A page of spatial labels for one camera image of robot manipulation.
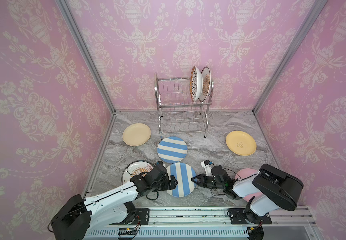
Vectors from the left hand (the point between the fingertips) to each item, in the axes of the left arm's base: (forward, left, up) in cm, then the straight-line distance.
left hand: (172, 186), depth 81 cm
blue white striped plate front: (+9, -6, -2) cm, 11 cm away
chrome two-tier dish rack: (+57, -2, -2) cm, 57 cm away
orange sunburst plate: (+10, +23, -3) cm, 26 cm away
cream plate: (+37, +28, -4) cm, 46 cm away
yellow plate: (+30, -46, -2) cm, 55 cm away
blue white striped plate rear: (+24, +1, -2) cm, 24 cm away
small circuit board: (-20, +21, -7) cm, 30 cm away
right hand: (+4, -11, -2) cm, 12 cm away
